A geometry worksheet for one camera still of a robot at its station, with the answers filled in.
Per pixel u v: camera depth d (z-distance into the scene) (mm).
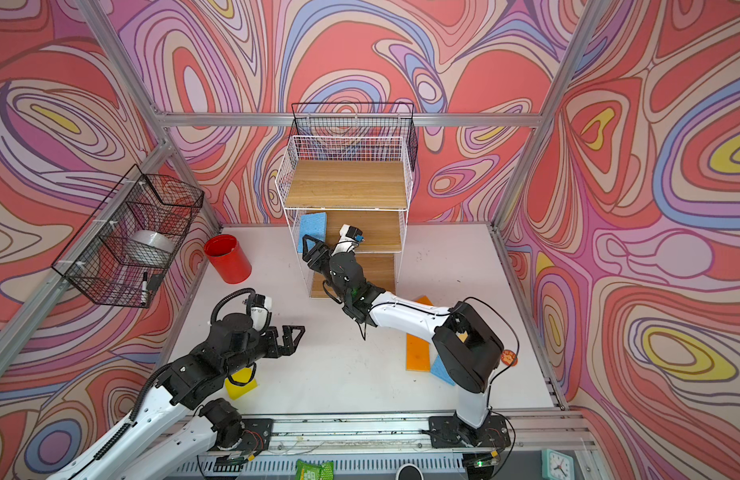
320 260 690
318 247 690
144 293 719
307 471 677
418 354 861
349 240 704
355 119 867
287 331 662
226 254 944
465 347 466
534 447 722
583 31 715
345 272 592
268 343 641
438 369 823
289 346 656
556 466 678
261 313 664
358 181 743
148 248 704
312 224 828
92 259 664
